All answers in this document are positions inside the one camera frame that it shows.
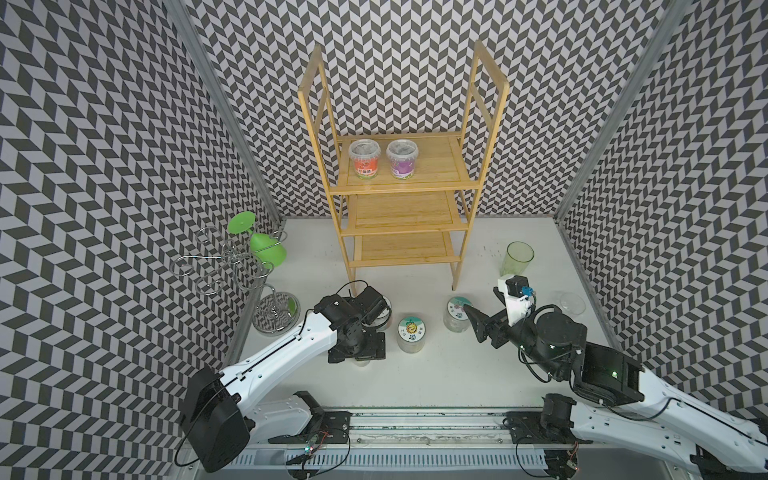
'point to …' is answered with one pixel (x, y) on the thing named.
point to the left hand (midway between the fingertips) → (362, 359)
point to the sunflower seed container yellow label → (411, 335)
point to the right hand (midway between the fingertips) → (481, 304)
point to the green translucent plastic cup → (518, 256)
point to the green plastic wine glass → (269, 251)
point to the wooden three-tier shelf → (408, 198)
